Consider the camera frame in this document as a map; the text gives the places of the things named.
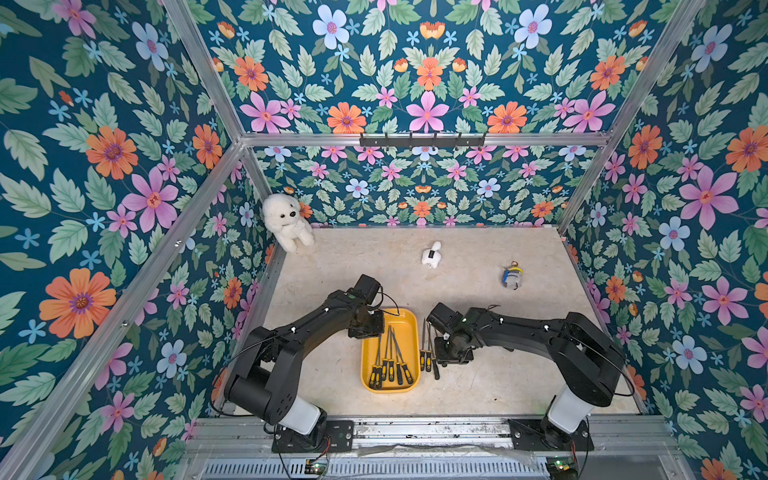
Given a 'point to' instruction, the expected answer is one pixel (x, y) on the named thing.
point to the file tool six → (398, 367)
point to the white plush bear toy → (281, 217)
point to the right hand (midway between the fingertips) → (441, 360)
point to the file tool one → (422, 356)
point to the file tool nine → (379, 370)
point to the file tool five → (390, 361)
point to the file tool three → (436, 369)
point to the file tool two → (428, 359)
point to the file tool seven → (405, 369)
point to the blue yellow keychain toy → (512, 276)
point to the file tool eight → (385, 361)
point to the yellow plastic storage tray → (406, 326)
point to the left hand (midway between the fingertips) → (384, 329)
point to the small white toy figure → (432, 256)
